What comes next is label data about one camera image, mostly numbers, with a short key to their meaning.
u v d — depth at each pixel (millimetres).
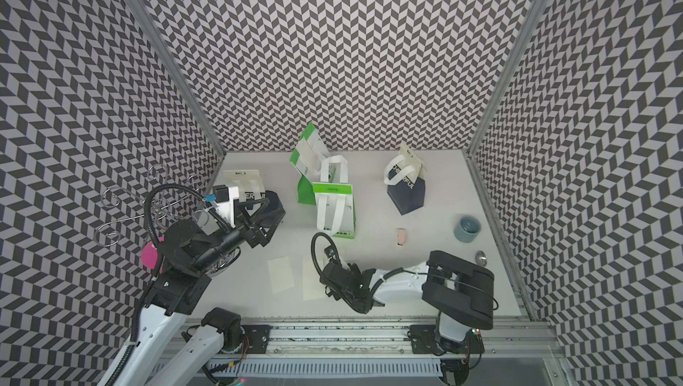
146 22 806
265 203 862
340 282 640
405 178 861
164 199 889
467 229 932
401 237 912
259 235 544
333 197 773
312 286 833
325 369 693
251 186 841
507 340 752
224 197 542
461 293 439
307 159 927
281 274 869
